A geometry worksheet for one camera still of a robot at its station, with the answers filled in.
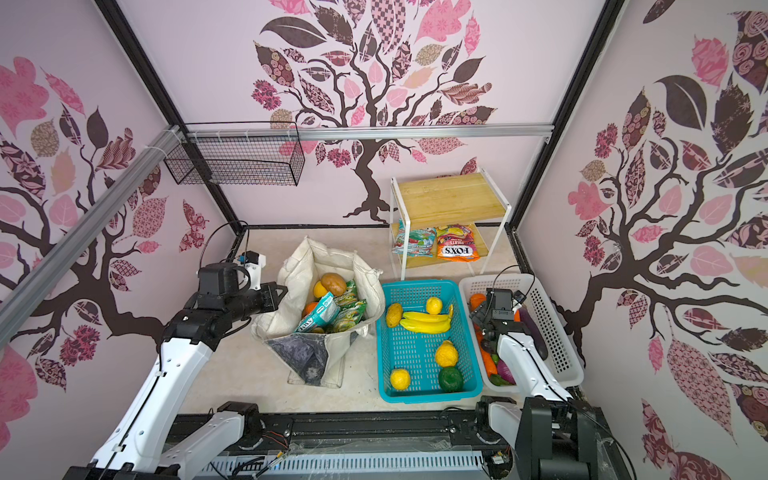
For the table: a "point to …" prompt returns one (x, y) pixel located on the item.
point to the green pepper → (450, 379)
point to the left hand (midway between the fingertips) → (287, 294)
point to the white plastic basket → (563, 357)
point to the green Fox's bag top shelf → (325, 314)
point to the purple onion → (504, 372)
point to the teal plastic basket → (425, 350)
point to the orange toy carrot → (490, 364)
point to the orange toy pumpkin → (476, 300)
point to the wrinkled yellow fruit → (394, 315)
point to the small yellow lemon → (434, 306)
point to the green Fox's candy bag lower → (420, 241)
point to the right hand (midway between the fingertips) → (489, 313)
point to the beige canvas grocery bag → (316, 359)
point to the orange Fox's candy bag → (456, 242)
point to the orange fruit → (309, 308)
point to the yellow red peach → (319, 290)
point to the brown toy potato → (334, 283)
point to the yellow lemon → (400, 379)
